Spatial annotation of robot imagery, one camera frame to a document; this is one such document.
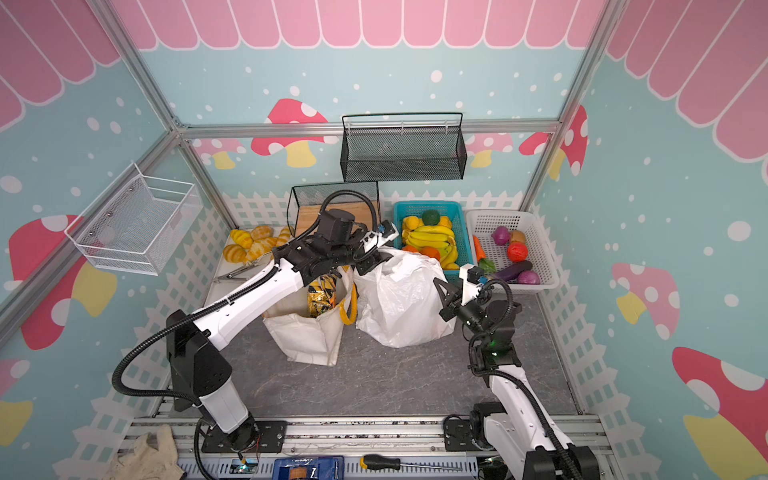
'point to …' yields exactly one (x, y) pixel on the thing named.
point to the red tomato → (517, 251)
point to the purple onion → (501, 235)
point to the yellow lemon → (411, 222)
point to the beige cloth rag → (146, 462)
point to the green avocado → (431, 217)
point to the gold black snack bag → (322, 294)
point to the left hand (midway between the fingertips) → (383, 251)
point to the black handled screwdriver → (383, 462)
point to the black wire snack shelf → (306, 204)
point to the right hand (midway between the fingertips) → (434, 280)
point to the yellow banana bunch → (438, 238)
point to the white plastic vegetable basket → (483, 222)
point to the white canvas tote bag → (311, 340)
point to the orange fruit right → (432, 252)
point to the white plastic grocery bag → (400, 303)
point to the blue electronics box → (309, 468)
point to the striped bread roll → (242, 238)
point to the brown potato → (517, 235)
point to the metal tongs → (231, 276)
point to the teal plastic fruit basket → (416, 208)
